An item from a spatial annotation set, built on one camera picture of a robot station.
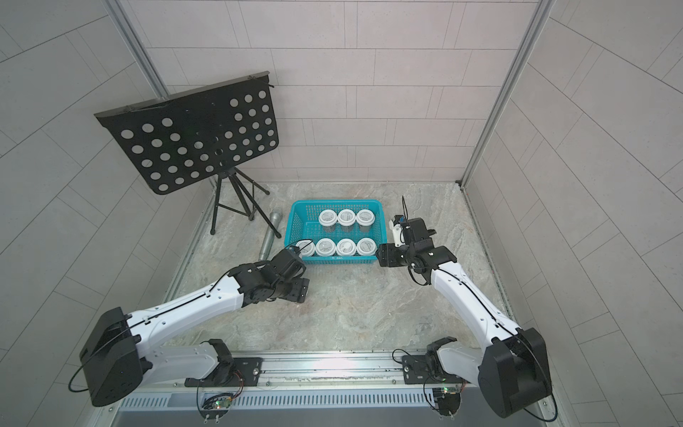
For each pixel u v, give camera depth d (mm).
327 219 967
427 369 708
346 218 967
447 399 678
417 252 605
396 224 725
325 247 888
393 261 708
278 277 594
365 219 967
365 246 889
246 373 705
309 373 1367
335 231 1016
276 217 1018
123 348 388
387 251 708
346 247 892
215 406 644
